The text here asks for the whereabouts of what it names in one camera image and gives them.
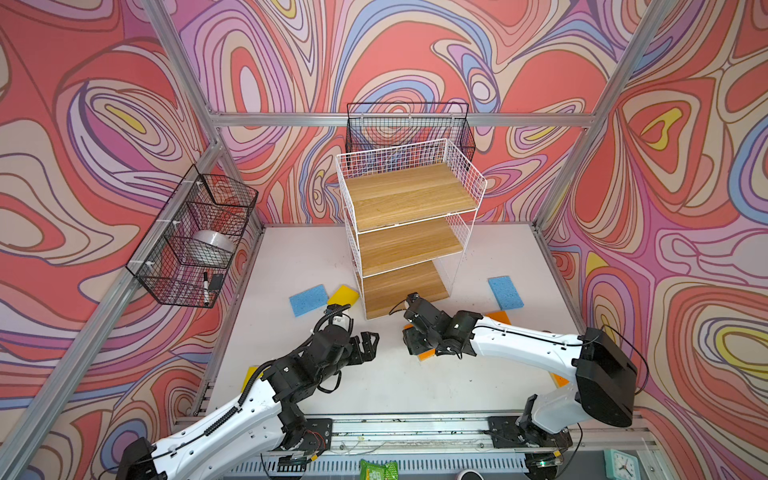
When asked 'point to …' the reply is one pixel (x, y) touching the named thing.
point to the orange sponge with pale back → (425, 355)
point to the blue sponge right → (506, 294)
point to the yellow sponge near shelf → (343, 296)
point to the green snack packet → (388, 471)
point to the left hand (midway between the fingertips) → (372, 338)
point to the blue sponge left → (309, 299)
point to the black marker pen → (206, 289)
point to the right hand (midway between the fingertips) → (416, 342)
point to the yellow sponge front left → (249, 374)
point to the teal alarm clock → (621, 466)
